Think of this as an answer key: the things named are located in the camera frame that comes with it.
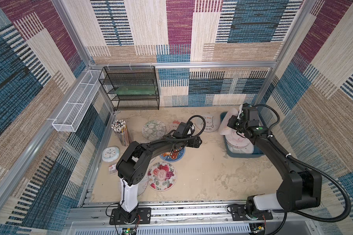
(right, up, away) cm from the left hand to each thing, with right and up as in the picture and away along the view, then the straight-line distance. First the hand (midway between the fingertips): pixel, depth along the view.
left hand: (197, 141), depth 92 cm
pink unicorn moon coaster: (+15, +8, -6) cm, 18 cm away
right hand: (+18, +12, -6) cm, 23 cm away
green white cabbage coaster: (-30, +6, +15) cm, 34 cm away
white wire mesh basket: (-79, +17, +2) cm, 81 cm away
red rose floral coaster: (-21, -20, -6) cm, 30 cm away
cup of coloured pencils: (-46, +8, -7) cm, 47 cm away
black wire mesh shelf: (-46, +38, +15) cm, 61 cm away
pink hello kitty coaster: (+25, 0, +7) cm, 26 cm away
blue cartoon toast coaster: (-15, -9, +2) cm, 17 cm away
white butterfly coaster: (-32, -24, -9) cm, 41 cm away
